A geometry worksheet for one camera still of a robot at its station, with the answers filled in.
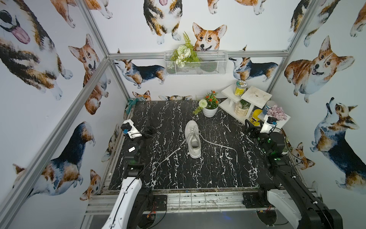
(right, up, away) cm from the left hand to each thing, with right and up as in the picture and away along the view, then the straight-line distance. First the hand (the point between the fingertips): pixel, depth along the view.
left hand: (140, 116), depth 71 cm
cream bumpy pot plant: (+63, +6, +39) cm, 74 cm away
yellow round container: (+69, -3, +28) cm, 74 cm away
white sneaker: (+25, -11, +20) cm, 34 cm away
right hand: (+61, -1, +7) cm, 62 cm away
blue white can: (+72, +7, +16) cm, 74 cm away
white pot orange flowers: (+39, +2, +36) cm, 53 cm away
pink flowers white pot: (+73, +2, +9) cm, 74 cm away
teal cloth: (-25, +11, +48) cm, 56 cm away
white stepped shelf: (+68, +12, +22) cm, 72 cm away
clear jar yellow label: (+59, +19, +27) cm, 68 cm away
